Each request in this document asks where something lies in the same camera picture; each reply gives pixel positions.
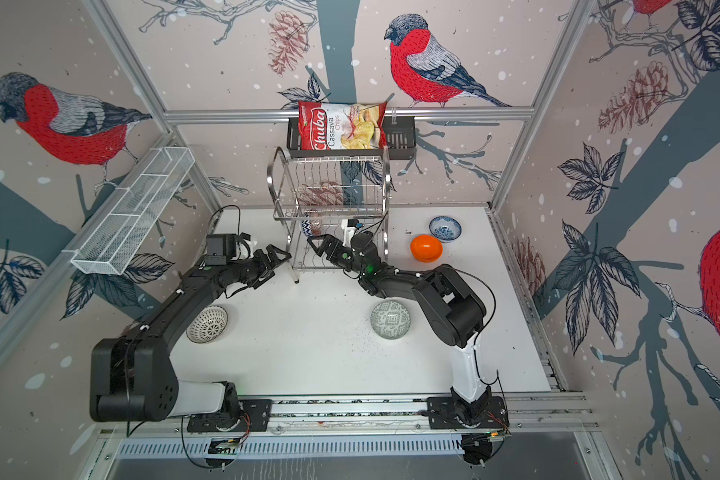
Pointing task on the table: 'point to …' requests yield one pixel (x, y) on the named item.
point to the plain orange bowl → (426, 248)
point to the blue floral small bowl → (445, 228)
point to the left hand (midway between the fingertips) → (281, 261)
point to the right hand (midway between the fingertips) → (310, 251)
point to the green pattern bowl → (390, 320)
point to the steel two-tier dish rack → (328, 195)
